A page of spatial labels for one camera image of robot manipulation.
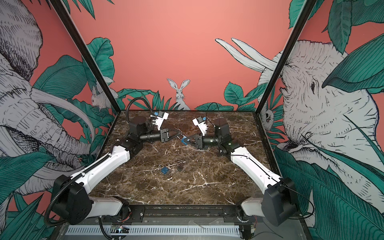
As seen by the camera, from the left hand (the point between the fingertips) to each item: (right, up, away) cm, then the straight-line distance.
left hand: (180, 132), depth 70 cm
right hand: (+2, -4, -1) cm, 5 cm away
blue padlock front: (-12, -24, +19) cm, 33 cm away
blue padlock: (+1, -4, 0) cm, 4 cm away
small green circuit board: (-28, -47, +1) cm, 55 cm away
